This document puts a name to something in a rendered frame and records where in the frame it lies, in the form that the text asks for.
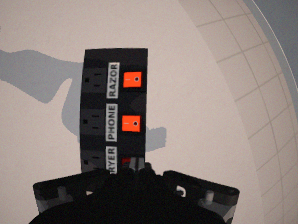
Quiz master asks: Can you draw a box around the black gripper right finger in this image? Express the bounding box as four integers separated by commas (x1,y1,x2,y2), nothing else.
136,158,240,224

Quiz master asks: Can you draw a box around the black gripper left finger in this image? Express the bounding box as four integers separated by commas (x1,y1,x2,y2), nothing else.
33,158,137,214

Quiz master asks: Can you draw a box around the black power strip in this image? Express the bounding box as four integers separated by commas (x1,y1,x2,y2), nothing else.
80,48,148,174

